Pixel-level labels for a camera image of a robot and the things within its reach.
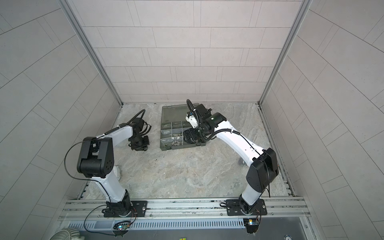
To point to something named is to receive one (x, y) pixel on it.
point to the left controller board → (121, 228)
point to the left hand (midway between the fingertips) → (150, 144)
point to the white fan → (67, 234)
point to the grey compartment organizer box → (173, 124)
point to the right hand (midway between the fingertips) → (190, 136)
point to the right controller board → (251, 224)
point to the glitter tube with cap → (242, 162)
